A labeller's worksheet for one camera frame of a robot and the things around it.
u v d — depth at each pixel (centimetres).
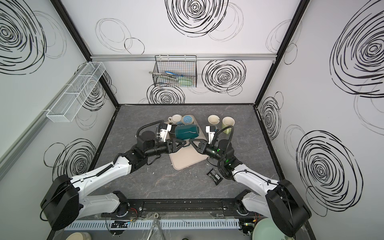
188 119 97
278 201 41
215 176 83
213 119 101
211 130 71
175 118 102
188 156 91
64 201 40
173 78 86
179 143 75
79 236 62
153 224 69
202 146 67
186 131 72
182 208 75
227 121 99
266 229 68
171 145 67
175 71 89
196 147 71
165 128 70
